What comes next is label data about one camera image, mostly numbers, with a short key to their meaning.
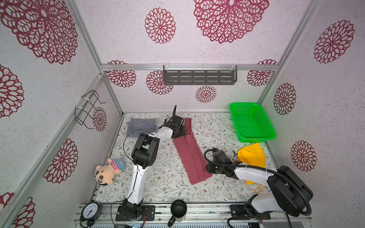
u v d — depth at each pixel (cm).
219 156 71
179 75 95
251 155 95
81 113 73
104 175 78
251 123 113
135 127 108
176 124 85
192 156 94
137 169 60
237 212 74
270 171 48
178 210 75
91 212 72
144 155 60
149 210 75
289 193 43
